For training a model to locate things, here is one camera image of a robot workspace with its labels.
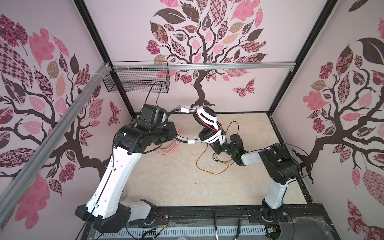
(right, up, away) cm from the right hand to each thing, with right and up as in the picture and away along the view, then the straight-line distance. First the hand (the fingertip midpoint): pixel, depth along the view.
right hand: (210, 139), depth 93 cm
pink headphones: (-28, -6, +2) cm, 29 cm away
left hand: (-18, +5, -29) cm, 34 cm away
